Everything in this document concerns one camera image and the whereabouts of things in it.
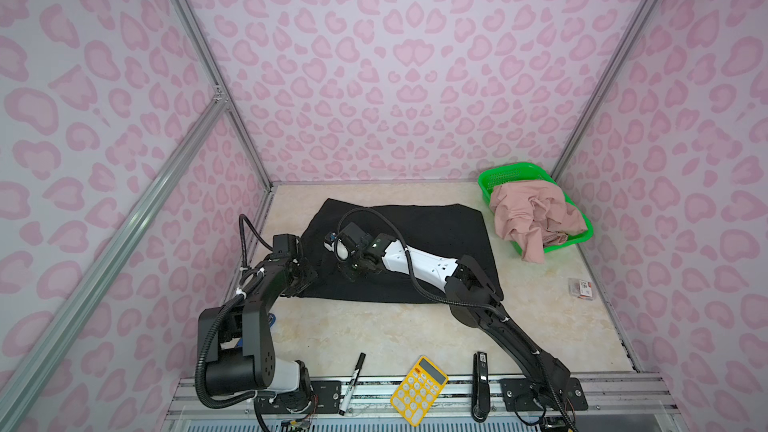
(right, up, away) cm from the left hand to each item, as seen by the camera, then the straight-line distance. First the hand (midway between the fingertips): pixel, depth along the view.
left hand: (309, 272), depth 91 cm
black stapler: (+46, -25, -23) cm, 57 cm away
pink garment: (+67, +17, -3) cm, 69 cm away
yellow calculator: (+32, -25, -18) cm, 44 cm away
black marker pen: (+14, -27, -19) cm, 36 cm away
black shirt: (+49, +12, +17) cm, 53 cm away
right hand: (+10, +2, +2) cm, 11 cm away
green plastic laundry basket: (+63, +8, -1) cm, 64 cm away
